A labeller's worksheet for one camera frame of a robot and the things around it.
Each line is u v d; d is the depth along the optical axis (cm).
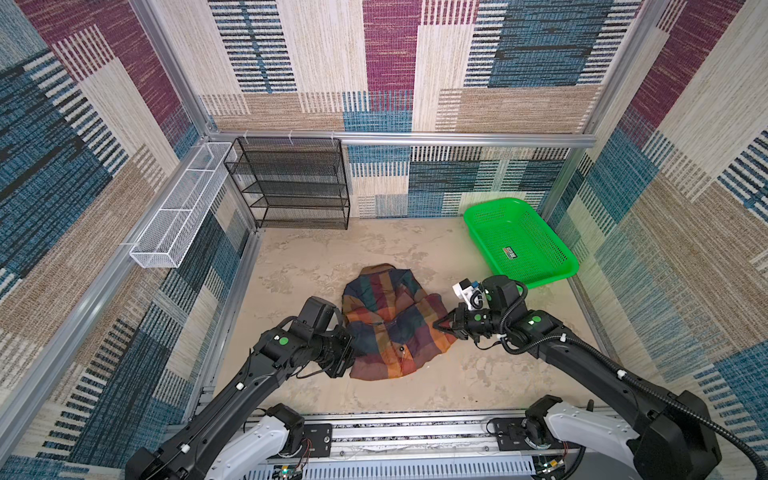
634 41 76
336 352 65
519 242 115
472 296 73
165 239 71
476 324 67
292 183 111
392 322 83
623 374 45
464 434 76
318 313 59
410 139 92
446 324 74
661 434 38
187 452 40
